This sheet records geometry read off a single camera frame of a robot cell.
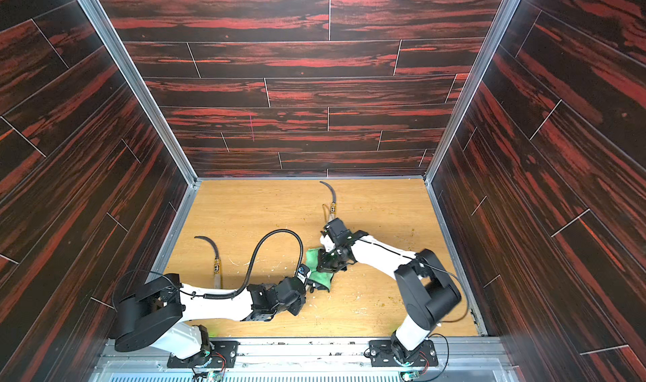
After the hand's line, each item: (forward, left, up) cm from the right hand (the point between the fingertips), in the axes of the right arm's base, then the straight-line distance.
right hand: (322, 266), depth 89 cm
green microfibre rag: (-7, -1, +5) cm, 8 cm away
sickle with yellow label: (+29, -4, -1) cm, 29 cm away
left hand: (-10, +5, -3) cm, 11 cm away
